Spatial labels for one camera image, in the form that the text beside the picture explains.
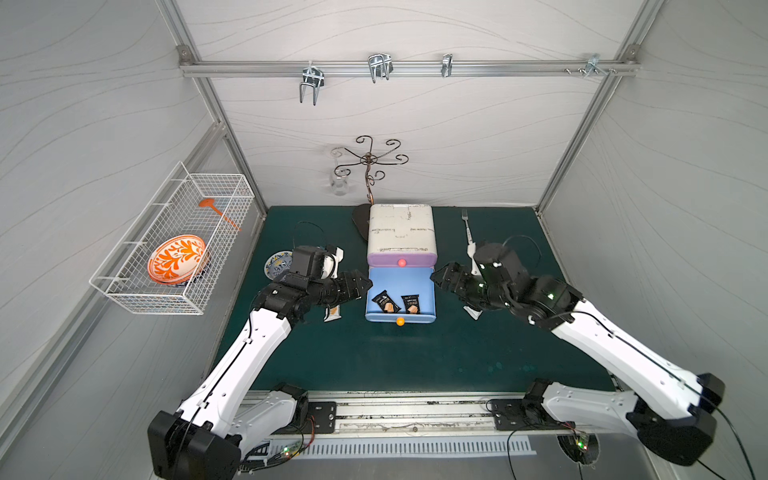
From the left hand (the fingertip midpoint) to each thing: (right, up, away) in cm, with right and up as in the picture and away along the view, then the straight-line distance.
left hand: (363, 288), depth 74 cm
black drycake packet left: (+6, -6, +12) cm, 15 cm away
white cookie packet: (+33, -11, +17) cm, 39 cm away
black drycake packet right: (+13, -7, +12) cm, 19 cm away
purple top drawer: (+10, +6, +8) cm, 14 cm away
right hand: (+18, +2, -5) cm, 19 cm away
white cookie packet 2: (-11, -11, +17) cm, 23 cm away
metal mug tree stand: (0, +36, +17) cm, 40 cm away
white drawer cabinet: (+10, +15, +10) cm, 21 cm away
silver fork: (+37, +21, +45) cm, 61 cm away
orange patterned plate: (-40, +8, -10) cm, 42 cm away
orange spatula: (-42, +22, +5) cm, 48 cm away
